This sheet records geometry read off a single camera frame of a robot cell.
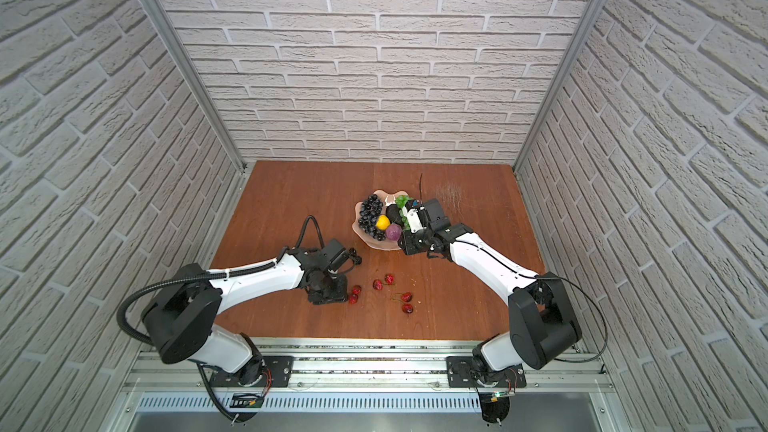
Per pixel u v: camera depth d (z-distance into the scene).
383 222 0.97
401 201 0.97
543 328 0.43
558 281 0.44
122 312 0.42
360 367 0.76
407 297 0.85
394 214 0.98
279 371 0.74
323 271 0.68
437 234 0.64
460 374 0.74
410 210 0.79
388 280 0.88
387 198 1.04
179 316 0.43
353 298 0.85
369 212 0.97
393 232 0.95
